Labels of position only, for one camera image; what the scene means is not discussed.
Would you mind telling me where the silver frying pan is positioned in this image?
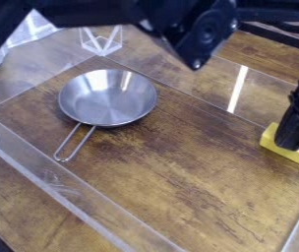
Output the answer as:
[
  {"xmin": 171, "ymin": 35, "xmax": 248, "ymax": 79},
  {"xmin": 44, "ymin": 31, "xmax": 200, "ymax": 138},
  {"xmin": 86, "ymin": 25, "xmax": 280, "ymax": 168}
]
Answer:
[{"xmin": 54, "ymin": 69, "xmax": 158, "ymax": 162}]

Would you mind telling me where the black strip on table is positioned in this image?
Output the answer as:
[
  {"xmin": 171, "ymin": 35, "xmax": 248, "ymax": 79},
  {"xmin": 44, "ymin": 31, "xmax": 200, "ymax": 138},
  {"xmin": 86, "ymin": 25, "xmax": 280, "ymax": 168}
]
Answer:
[{"xmin": 240, "ymin": 23, "xmax": 299, "ymax": 49}]

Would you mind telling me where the yellow butter box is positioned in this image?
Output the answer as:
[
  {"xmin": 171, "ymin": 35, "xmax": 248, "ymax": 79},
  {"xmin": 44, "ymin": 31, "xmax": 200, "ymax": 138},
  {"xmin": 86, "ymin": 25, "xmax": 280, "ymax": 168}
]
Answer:
[{"xmin": 261, "ymin": 122, "xmax": 299, "ymax": 164}]

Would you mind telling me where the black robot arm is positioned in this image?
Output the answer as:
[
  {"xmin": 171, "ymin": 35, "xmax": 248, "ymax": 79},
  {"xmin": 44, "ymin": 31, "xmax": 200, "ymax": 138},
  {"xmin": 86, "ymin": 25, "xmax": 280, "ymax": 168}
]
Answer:
[{"xmin": 0, "ymin": 0, "xmax": 299, "ymax": 70}]

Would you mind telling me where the white grey curtain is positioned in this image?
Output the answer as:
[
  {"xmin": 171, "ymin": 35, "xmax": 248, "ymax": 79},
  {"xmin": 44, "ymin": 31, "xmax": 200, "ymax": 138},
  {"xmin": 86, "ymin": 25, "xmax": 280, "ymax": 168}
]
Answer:
[{"xmin": 0, "ymin": 10, "xmax": 60, "ymax": 65}]

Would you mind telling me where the clear acrylic tray barrier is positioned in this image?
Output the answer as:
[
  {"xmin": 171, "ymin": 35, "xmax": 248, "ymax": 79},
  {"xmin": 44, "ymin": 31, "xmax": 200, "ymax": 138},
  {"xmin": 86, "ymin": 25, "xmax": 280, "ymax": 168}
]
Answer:
[{"xmin": 0, "ymin": 28, "xmax": 299, "ymax": 252}]

